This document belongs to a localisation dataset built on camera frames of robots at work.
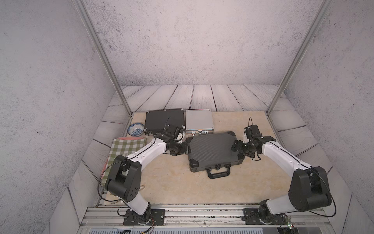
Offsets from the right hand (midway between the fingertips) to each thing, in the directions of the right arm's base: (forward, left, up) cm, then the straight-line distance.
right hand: (237, 149), depth 88 cm
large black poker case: (-2, +15, 0) cm, 15 cm away
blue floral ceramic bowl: (+21, +69, -6) cm, 72 cm away
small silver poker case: (+26, +22, -3) cm, 34 cm away
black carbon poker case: (+26, +54, -2) cm, 60 cm away
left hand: (-2, +28, +1) cm, 28 cm away
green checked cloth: (+6, +76, -6) cm, 77 cm away
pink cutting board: (+14, +71, -7) cm, 73 cm away
